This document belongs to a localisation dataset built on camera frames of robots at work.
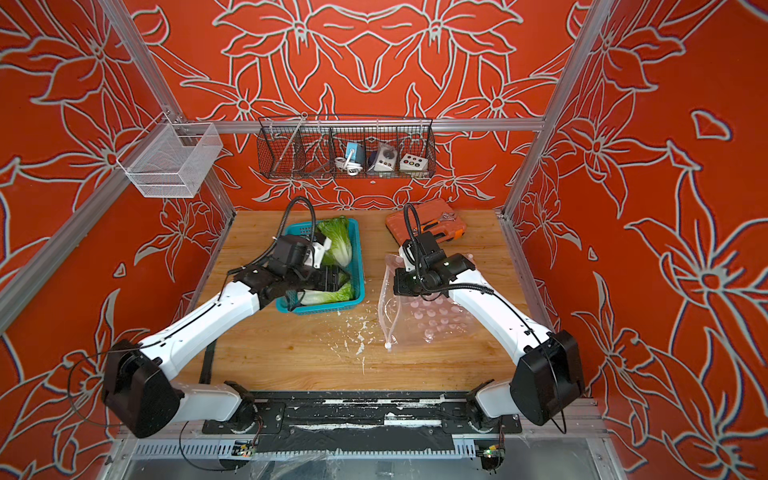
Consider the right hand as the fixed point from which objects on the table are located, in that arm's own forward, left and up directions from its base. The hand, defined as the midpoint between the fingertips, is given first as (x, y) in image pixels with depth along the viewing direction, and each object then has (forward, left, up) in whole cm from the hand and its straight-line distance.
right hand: (387, 286), depth 79 cm
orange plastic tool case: (+36, -17, -9) cm, 41 cm away
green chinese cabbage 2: (+23, +17, -2) cm, 28 cm away
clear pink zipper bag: (-6, -5, -7) cm, 10 cm away
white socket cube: (+39, -7, +12) cm, 42 cm away
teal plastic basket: (+27, +12, -9) cm, 31 cm away
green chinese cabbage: (+1, +21, -7) cm, 23 cm away
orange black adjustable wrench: (+37, -23, -10) cm, 45 cm away
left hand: (+3, +12, +2) cm, 13 cm away
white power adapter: (+37, +1, +15) cm, 40 cm away
